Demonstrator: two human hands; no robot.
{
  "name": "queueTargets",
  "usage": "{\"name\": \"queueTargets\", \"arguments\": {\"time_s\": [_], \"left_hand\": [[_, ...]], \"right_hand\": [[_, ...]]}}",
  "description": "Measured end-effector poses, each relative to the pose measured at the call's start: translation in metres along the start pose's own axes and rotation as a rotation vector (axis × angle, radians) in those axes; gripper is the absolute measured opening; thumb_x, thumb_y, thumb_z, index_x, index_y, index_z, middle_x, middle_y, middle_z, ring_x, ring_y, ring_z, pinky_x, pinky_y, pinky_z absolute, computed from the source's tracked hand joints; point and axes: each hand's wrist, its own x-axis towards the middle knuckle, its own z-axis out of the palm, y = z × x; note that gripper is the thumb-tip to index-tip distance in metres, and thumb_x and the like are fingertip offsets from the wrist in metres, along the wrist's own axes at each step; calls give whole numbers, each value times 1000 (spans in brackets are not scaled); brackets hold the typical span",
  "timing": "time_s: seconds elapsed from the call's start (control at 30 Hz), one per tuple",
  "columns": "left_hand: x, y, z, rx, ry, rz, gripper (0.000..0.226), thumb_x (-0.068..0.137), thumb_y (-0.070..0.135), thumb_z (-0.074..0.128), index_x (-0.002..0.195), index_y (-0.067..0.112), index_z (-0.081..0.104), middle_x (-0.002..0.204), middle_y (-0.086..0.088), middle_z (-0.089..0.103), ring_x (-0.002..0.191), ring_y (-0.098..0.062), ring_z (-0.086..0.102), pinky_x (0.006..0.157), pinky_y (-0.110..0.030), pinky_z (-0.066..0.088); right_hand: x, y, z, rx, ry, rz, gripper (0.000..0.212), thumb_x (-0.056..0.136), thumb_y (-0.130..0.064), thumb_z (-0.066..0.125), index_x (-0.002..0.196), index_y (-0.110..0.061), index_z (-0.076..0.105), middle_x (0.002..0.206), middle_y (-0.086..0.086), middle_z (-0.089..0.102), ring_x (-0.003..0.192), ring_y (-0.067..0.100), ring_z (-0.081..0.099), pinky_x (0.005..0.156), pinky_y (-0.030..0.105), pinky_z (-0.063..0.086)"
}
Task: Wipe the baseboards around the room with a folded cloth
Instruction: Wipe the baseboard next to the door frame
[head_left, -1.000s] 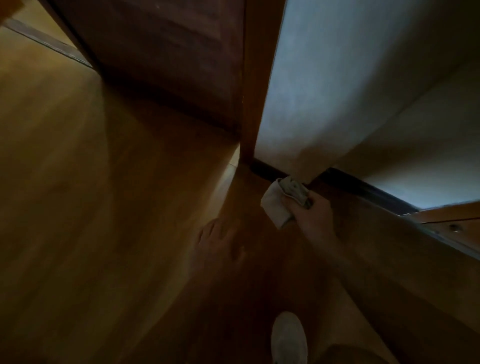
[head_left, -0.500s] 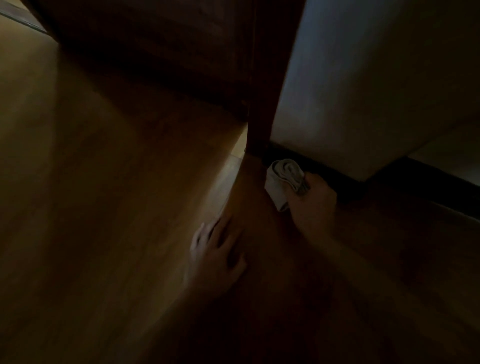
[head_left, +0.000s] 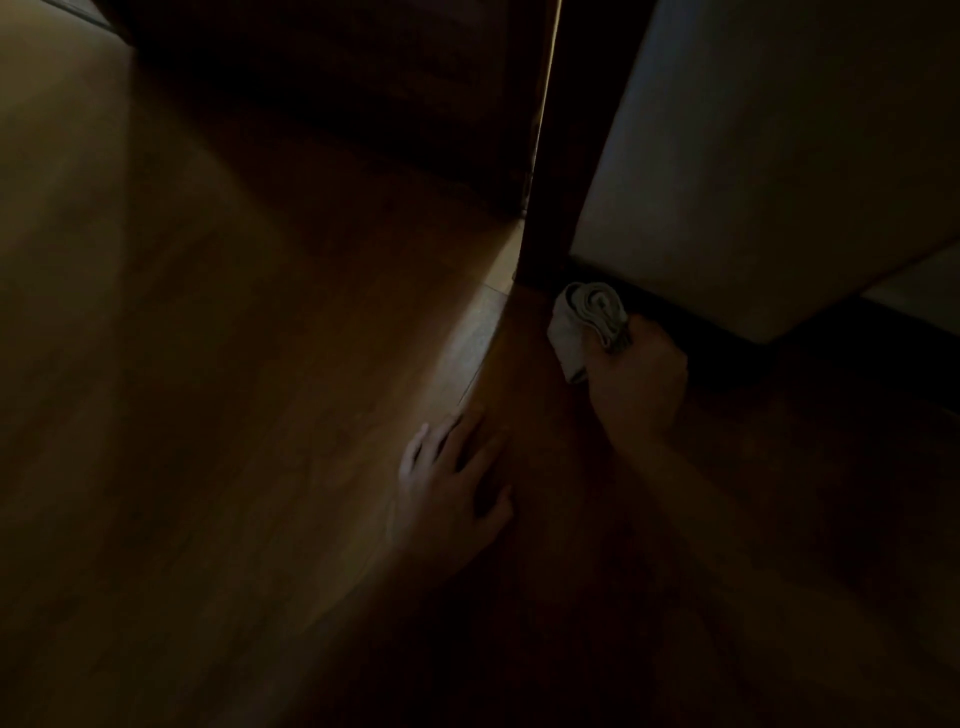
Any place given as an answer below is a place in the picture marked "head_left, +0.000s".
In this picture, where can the person's left hand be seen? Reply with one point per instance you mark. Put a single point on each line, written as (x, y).
(442, 510)

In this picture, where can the person's right hand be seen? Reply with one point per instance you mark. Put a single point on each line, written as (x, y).
(637, 390)

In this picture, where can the black baseboard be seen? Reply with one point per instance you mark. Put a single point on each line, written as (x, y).
(712, 345)
(862, 352)

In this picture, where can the grey cleaning cloth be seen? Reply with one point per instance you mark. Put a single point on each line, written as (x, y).
(577, 322)

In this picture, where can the person's left forearm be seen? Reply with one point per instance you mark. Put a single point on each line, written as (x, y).
(360, 652)

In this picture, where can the person's right forearm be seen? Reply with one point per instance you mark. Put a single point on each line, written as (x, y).
(750, 562)

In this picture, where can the brown door with rose carving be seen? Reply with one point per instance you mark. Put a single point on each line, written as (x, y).
(337, 90)

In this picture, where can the wooden door frame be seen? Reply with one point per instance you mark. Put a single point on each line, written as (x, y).
(577, 150)

